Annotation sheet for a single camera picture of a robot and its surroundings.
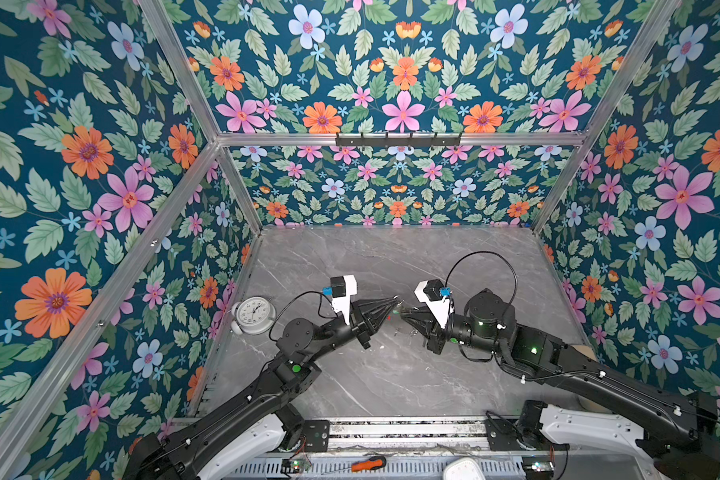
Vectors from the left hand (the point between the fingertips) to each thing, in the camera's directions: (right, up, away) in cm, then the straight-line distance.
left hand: (397, 302), depth 56 cm
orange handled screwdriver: (-5, -40, +12) cm, 42 cm away
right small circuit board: (+35, -42, +14) cm, 56 cm away
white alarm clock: (-43, -10, +34) cm, 56 cm away
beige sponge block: (+56, -19, +28) cm, 65 cm away
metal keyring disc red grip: (-1, -4, +3) cm, 5 cm away
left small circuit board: (-22, -41, +13) cm, 49 cm away
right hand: (+2, -3, +6) cm, 7 cm away
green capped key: (0, -3, +7) cm, 8 cm away
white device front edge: (+16, -40, +11) cm, 45 cm away
